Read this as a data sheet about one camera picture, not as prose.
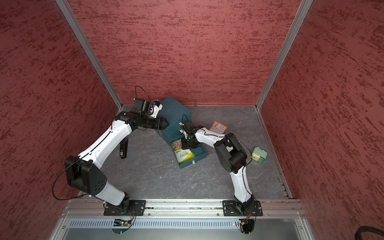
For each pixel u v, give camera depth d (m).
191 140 0.71
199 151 0.94
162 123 0.74
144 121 0.66
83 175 0.42
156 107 0.74
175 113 0.87
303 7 0.71
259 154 0.87
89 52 0.88
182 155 0.92
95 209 0.75
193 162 0.87
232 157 0.53
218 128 1.07
